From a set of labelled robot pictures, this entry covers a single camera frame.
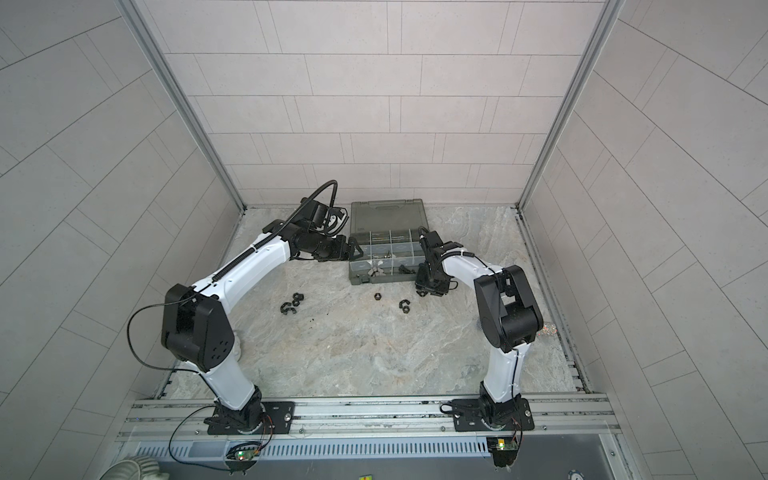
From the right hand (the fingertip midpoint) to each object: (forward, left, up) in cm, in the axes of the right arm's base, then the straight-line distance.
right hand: (420, 288), depth 94 cm
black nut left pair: (-2, +39, +2) cm, 39 cm away
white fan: (-41, +66, +4) cm, 78 cm away
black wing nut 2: (-5, +41, +2) cm, 42 cm away
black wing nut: (-5, +6, 0) cm, 8 cm away
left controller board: (-41, +43, +3) cm, 60 cm away
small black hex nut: (-7, +5, 0) cm, 9 cm away
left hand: (+4, +17, +17) cm, 25 cm away
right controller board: (-42, -15, -2) cm, 45 cm away
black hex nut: (-2, +14, +1) cm, 14 cm away
